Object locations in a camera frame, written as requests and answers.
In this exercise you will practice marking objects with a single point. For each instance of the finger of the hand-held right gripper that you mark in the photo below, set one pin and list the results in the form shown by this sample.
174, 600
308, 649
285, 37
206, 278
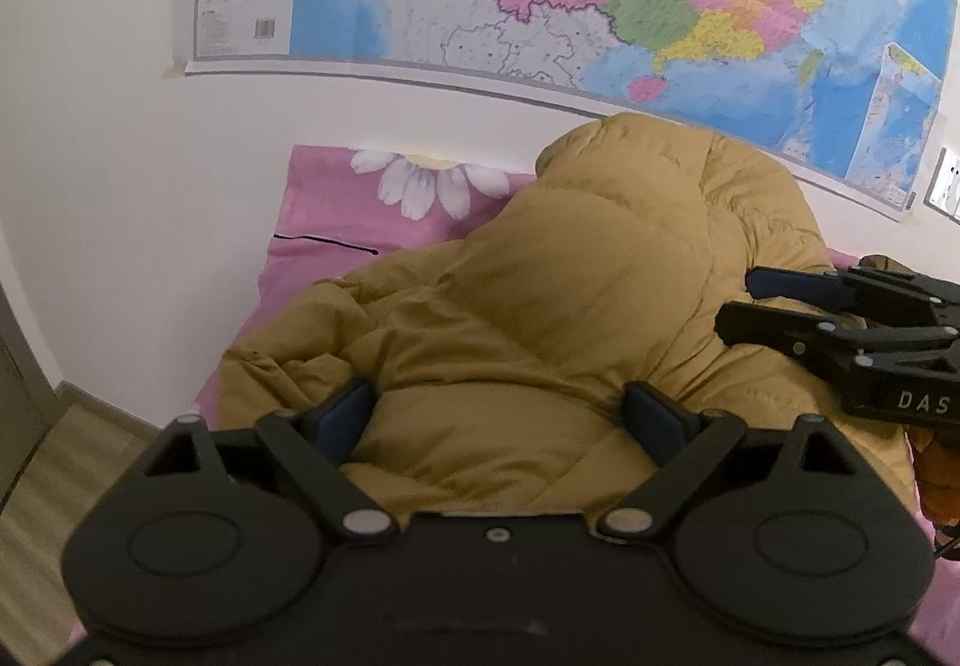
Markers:
795, 287
772, 328

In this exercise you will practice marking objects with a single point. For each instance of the pink floral bedsheet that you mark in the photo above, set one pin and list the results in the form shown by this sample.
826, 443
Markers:
330, 201

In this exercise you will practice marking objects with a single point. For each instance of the white wall socket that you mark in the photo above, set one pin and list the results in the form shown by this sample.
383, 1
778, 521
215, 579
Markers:
946, 182

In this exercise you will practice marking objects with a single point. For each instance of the tan down jacket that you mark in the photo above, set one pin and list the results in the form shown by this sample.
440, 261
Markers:
562, 306

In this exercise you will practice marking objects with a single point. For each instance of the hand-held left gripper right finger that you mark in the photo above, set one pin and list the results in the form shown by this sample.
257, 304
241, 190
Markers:
649, 415

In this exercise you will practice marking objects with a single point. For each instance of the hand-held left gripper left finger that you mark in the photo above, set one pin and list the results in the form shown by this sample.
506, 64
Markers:
341, 418

